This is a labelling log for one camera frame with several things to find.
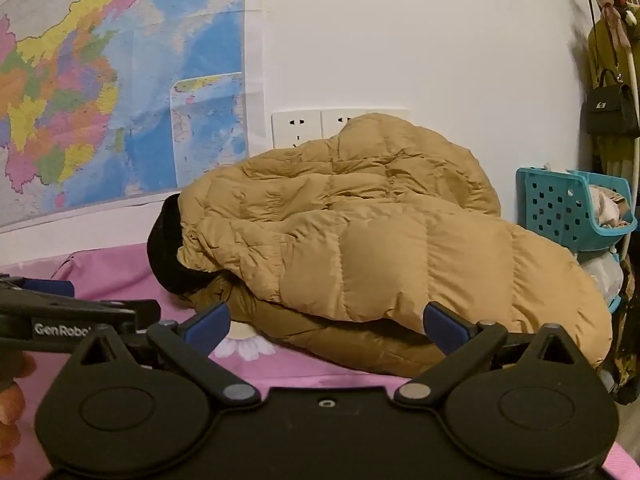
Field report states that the blue perforated plastic basket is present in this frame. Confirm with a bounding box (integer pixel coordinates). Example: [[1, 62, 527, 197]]
[[516, 167, 639, 254]]

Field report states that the black handbag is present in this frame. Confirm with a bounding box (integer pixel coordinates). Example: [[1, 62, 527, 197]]
[[586, 69, 640, 137]]

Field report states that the person's left hand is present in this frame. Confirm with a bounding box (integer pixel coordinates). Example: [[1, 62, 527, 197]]
[[0, 352, 37, 463]]

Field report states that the dark patterned cloth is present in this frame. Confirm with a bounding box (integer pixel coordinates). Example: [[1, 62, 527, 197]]
[[605, 255, 640, 406]]

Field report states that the pale crumpled cloth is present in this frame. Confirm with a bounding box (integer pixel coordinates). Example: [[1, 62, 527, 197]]
[[587, 184, 637, 229]]

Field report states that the pink bed sheet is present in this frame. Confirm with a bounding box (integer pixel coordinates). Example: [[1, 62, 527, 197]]
[[0, 246, 640, 480]]

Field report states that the hanging plush toy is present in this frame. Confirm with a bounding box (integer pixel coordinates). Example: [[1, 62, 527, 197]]
[[597, 0, 638, 69]]

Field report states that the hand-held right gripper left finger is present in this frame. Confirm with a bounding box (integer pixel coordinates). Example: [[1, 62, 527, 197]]
[[73, 302, 262, 407]]

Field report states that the colourful wall map poster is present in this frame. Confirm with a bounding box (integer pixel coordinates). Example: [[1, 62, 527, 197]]
[[0, 0, 266, 233]]

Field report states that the tan puffer jacket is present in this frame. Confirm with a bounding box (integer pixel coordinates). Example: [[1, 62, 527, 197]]
[[147, 112, 614, 379]]

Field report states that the yellow-green hanging coat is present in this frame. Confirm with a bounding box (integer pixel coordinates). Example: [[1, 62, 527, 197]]
[[587, 2, 640, 181]]

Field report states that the white plastic bag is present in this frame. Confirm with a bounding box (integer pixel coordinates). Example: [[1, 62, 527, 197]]
[[580, 251, 625, 306]]

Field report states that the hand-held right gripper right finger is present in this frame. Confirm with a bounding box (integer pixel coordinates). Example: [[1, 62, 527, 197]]
[[395, 301, 583, 404]]

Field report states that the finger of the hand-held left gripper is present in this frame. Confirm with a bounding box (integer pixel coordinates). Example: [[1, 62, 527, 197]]
[[0, 274, 76, 298]]

